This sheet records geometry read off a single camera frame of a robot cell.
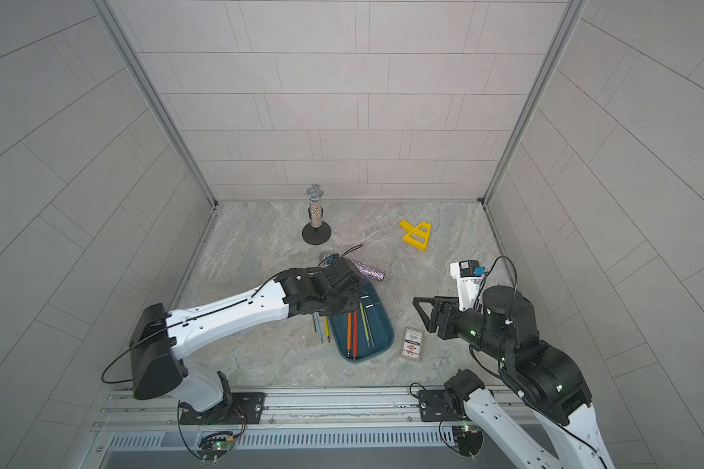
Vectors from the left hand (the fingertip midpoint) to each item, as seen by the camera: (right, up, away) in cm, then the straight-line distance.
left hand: (363, 303), depth 76 cm
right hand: (+12, +5, -17) cm, 21 cm away
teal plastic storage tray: (+5, -9, +8) cm, 13 cm away
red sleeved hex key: (-2, -11, +6) cm, 13 cm away
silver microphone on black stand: (-18, +18, +29) cm, 38 cm away
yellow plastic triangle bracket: (+19, +16, +29) cm, 38 cm away
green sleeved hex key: (0, -8, +9) cm, 12 cm away
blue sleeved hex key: (-13, -9, +8) cm, 18 cm away
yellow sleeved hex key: (-11, -9, +8) cm, 16 cm away
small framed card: (+13, -13, +4) cm, 19 cm away
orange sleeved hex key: (-4, -11, +6) cm, 13 cm away
